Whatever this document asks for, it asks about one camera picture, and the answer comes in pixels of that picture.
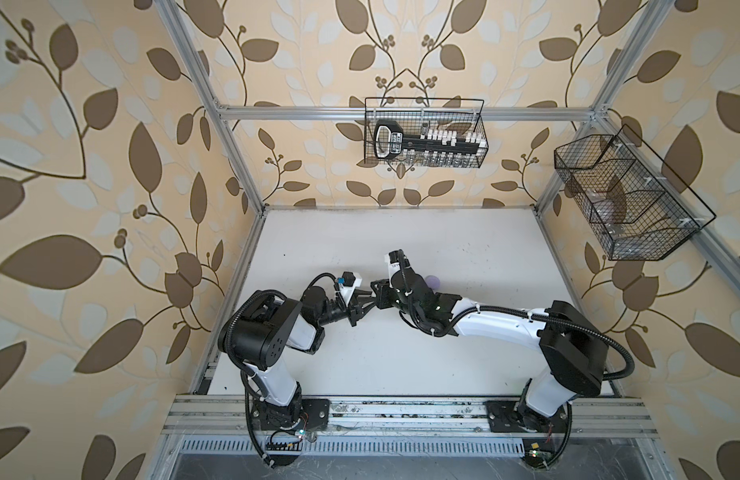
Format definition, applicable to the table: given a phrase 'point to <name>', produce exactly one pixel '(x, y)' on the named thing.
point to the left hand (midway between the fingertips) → (378, 297)
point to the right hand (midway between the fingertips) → (372, 286)
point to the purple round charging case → (433, 282)
